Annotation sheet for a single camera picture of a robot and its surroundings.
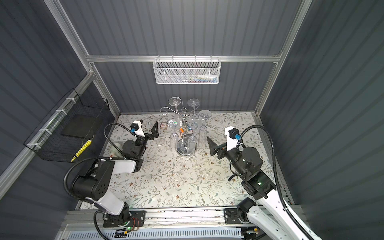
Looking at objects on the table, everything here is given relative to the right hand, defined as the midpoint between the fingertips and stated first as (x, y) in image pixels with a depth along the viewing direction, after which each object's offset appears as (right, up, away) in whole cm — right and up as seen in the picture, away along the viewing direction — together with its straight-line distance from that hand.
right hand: (219, 136), depth 64 cm
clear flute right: (-6, +10, +13) cm, 18 cm away
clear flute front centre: (-11, +5, +6) cm, 13 cm away
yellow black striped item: (-61, -4, +6) cm, 62 cm away
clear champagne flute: (-35, -6, +38) cm, 52 cm away
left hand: (-37, +7, +19) cm, 42 cm away
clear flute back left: (-22, +18, +17) cm, 33 cm away
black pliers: (+11, -26, +23) cm, 36 cm away
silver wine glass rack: (-17, -10, +35) cm, 40 cm away
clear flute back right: (-11, +17, +19) cm, 28 cm away
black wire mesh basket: (-73, +6, +12) cm, 74 cm away
